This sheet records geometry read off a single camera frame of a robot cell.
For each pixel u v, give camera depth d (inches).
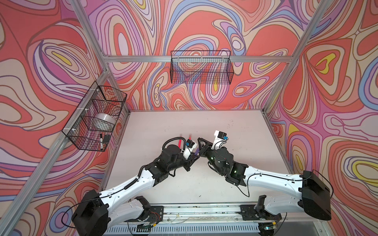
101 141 28.3
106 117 29.3
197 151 28.3
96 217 15.4
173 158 23.8
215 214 29.5
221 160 20.9
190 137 25.9
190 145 25.5
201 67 37.8
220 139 25.1
